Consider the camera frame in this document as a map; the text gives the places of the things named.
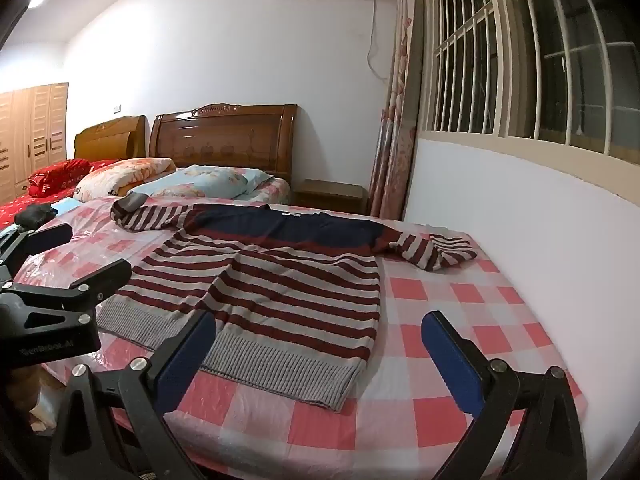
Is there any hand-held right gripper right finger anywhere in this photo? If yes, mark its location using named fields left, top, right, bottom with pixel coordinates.
left=421, top=310, right=588, bottom=480

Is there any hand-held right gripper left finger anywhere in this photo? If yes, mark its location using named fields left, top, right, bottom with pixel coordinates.
left=48, top=309, right=218, bottom=480

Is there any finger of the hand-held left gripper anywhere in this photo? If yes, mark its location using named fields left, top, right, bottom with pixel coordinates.
left=0, top=222, right=74, bottom=283
left=0, top=258, right=133, bottom=313

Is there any striped knit sweater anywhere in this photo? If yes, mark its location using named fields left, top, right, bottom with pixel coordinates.
left=96, top=195, right=478, bottom=413

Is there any dark cloth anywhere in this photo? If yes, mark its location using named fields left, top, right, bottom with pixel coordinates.
left=14, top=203, right=55, bottom=228

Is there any red bed sheet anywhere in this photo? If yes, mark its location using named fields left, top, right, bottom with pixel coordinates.
left=0, top=195, right=56, bottom=233

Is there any pink checked bed sheet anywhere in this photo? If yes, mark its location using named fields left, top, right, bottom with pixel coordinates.
left=12, top=195, right=586, bottom=480

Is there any red folded quilt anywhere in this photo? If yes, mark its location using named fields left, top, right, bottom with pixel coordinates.
left=26, top=158, right=93, bottom=198

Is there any orange floral pillow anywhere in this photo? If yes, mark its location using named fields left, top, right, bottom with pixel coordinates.
left=73, top=157, right=177, bottom=203

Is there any wooden wardrobe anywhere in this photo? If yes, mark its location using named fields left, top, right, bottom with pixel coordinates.
left=0, top=82, right=69, bottom=205

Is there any small wooden headboard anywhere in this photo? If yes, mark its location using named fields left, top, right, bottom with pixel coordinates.
left=73, top=114, right=149, bottom=163

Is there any light blue floral pillow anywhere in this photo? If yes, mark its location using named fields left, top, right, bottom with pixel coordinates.
left=127, top=166, right=275, bottom=200

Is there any large wooden headboard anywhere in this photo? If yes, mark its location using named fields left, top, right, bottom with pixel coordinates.
left=148, top=103, right=299, bottom=182

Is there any wooden nightstand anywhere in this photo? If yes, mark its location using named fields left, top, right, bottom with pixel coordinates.
left=291, top=179, right=368, bottom=215

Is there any pink floral curtain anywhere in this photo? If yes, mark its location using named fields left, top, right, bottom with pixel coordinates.
left=368, top=0, right=426, bottom=220

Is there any cream window grille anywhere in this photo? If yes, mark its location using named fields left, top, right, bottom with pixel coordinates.
left=419, top=0, right=640, bottom=165

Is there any white air conditioner cable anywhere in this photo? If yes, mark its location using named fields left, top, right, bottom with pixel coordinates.
left=366, top=0, right=391, bottom=81

